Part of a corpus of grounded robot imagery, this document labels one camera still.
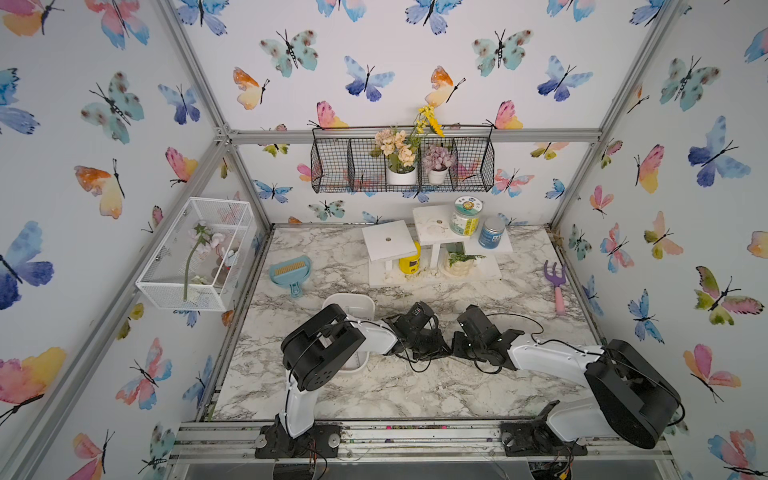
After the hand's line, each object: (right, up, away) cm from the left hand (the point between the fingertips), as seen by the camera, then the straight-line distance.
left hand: (457, 353), depth 86 cm
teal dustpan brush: (-54, +22, +19) cm, 61 cm away
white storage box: (-30, +11, +13) cm, 34 cm away
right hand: (0, +1, +3) cm, 3 cm away
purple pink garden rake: (+38, +19, +19) cm, 47 cm away
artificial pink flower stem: (-64, +31, -11) cm, 72 cm away
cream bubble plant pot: (+4, +25, +12) cm, 28 cm away
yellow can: (-12, +25, +14) cm, 31 cm away
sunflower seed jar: (+1, +37, -3) cm, 37 cm away
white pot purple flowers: (-5, +56, +4) cm, 56 cm away
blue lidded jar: (+11, +34, +3) cm, 36 cm away
